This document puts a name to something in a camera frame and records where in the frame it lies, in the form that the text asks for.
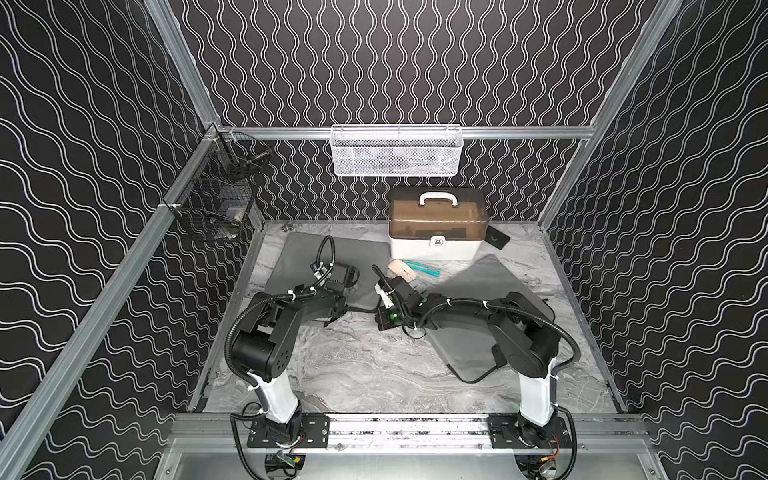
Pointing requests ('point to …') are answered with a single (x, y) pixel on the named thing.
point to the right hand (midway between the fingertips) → (375, 319)
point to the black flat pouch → (496, 238)
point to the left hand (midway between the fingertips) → (341, 286)
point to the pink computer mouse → (401, 269)
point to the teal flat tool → (434, 271)
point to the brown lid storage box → (437, 223)
